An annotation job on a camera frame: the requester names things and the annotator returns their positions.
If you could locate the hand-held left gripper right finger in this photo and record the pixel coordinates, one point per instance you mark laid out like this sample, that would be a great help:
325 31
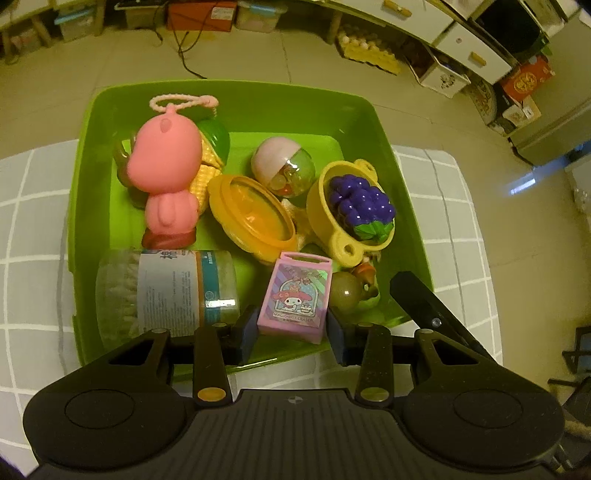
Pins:
334 337

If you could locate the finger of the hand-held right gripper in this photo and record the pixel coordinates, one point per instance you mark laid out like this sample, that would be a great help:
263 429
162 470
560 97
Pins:
429 307

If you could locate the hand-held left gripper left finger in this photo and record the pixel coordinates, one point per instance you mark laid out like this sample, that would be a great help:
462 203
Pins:
247 334

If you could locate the brown translucent octopus toy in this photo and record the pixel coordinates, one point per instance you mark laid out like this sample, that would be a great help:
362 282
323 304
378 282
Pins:
346 290

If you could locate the pink eraser box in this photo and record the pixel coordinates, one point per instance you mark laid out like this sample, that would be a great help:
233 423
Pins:
295 295

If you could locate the small brown figurine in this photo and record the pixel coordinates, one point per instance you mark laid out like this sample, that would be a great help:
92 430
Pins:
365 271

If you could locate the clear cotton swab jar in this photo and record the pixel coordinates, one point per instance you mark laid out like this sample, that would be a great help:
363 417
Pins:
171 286

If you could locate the beige starfish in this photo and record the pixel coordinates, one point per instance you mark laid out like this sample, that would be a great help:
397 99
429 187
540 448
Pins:
304 227

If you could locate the yellow toy pot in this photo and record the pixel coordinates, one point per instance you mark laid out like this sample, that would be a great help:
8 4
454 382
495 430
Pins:
323 217

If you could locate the orange toy pot lid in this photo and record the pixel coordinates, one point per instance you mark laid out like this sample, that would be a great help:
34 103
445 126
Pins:
249 207

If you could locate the purple toy grapes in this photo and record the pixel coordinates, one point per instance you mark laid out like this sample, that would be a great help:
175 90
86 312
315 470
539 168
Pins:
355 198

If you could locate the toy corn with green husk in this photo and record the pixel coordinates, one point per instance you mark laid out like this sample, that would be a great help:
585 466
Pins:
207 177

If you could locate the pink clear capsule ball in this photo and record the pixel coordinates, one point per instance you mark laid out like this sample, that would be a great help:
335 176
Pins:
277 157

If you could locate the pink pig toy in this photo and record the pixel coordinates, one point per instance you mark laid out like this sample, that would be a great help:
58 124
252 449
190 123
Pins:
166 157

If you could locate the green plastic bin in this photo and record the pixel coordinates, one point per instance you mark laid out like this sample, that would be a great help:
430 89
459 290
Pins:
277 115

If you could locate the printed cardboard box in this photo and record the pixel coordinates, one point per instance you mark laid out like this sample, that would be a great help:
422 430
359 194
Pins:
503 106

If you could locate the silver refrigerator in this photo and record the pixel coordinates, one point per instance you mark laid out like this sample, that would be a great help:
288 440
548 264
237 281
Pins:
554 129

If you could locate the white printed crate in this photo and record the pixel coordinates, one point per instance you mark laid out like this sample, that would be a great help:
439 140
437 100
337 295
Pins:
443 76

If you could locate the grey checkered cloth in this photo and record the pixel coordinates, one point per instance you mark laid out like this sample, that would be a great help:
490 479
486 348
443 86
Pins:
27 221

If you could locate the red gift box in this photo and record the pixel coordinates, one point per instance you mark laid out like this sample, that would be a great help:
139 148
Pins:
526 76

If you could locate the yellow egg tray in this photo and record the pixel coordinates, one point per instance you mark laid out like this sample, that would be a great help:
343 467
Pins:
369 50

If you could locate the black microwave oven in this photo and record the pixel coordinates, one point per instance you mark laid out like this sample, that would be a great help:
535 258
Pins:
512 27

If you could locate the red shoe box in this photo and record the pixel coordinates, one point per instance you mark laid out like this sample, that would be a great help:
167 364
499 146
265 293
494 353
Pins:
203 16

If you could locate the clear box black lid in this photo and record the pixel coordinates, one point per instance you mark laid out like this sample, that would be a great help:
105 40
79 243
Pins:
141 14

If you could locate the clear box blue lid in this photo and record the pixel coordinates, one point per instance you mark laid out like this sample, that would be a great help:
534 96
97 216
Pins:
76 23

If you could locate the small clear storage box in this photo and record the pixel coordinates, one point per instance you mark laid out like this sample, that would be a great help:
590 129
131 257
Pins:
25 41

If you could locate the black metal frame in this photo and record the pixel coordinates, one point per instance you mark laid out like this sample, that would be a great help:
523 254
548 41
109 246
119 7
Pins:
575 364

